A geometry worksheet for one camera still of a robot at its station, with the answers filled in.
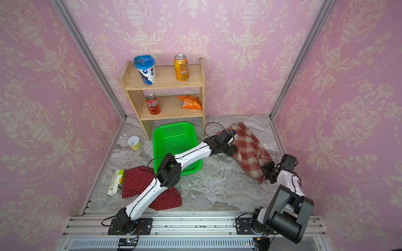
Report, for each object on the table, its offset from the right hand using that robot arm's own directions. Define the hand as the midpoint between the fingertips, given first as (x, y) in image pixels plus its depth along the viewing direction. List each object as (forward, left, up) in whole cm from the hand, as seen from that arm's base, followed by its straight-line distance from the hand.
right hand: (264, 167), depth 89 cm
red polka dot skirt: (-5, +71, +2) cm, 71 cm away
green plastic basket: (+27, +54, -4) cm, 61 cm away
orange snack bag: (+32, +40, +23) cm, 56 cm away
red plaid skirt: (+7, +6, -1) cm, 10 cm away
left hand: (+15, +16, -1) cm, 22 cm away
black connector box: (-35, +9, -6) cm, 36 cm away
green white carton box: (-6, +82, +1) cm, 82 cm away
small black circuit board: (-31, +72, -6) cm, 79 cm away
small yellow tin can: (+20, +78, +2) cm, 80 cm away
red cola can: (+27, +61, +27) cm, 72 cm away
